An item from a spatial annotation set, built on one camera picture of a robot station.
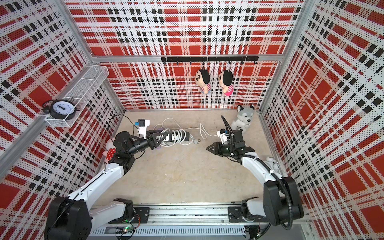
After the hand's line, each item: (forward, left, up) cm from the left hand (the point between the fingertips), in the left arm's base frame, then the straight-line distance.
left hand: (168, 132), depth 75 cm
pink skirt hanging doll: (+41, -33, +4) cm, 53 cm away
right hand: (-3, -22, -12) cm, 25 cm away
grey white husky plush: (+19, -45, -9) cm, 49 cm away
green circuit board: (-39, +19, -24) cm, 50 cm away
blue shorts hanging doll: (+36, -18, +8) cm, 41 cm away
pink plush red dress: (+2, +40, -20) cm, 45 cm away
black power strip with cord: (-2, -5, 0) cm, 5 cm away
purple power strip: (+21, +13, -24) cm, 34 cm away
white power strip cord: (+29, +7, -28) cm, 41 cm away
